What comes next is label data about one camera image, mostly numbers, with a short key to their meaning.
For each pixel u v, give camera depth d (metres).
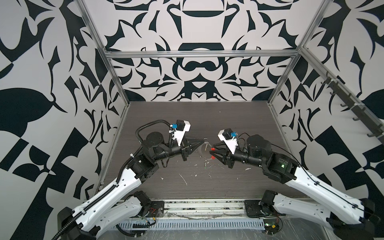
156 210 0.73
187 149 0.53
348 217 0.40
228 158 0.54
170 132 0.52
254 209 0.74
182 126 0.53
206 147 0.61
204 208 0.76
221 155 0.57
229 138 0.52
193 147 0.59
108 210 0.43
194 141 0.58
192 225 0.65
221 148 0.63
